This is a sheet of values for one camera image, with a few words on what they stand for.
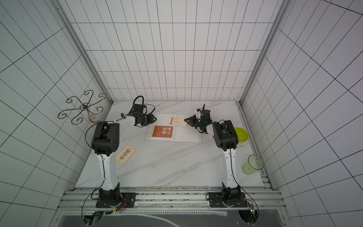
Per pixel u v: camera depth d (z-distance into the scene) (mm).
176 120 1061
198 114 1021
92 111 736
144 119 922
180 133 1051
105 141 586
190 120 967
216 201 721
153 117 1012
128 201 723
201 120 902
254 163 870
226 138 619
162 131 992
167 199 746
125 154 897
